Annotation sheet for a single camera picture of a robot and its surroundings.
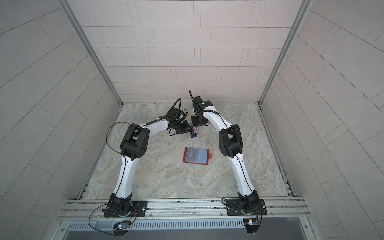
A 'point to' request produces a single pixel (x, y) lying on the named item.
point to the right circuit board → (252, 224)
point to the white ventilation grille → (110, 225)
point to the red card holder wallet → (196, 155)
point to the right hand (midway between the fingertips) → (196, 123)
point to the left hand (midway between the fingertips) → (194, 126)
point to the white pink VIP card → (195, 129)
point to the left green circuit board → (120, 225)
